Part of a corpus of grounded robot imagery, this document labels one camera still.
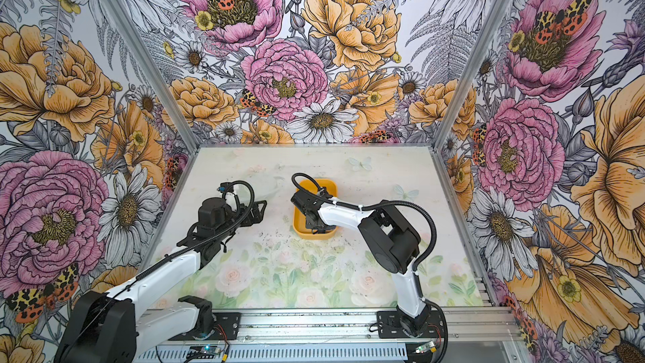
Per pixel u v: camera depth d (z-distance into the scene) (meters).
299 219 0.96
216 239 0.60
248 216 0.65
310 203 0.76
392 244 0.51
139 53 0.88
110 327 0.40
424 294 0.60
